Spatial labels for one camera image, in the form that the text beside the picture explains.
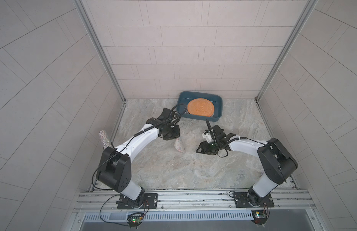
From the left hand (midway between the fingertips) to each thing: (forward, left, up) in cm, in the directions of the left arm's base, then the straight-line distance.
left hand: (182, 134), depth 84 cm
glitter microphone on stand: (-9, +38, +10) cm, 41 cm away
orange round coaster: (+28, -14, -7) cm, 32 cm away
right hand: (-7, -11, -9) cm, 16 cm away
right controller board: (-39, -38, -11) cm, 55 cm away
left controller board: (-40, +21, -8) cm, 46 cm away
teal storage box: (+38, -2, -7) cm, 39 cm away
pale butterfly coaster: (-7, +2, 0) cm, 8 cm away
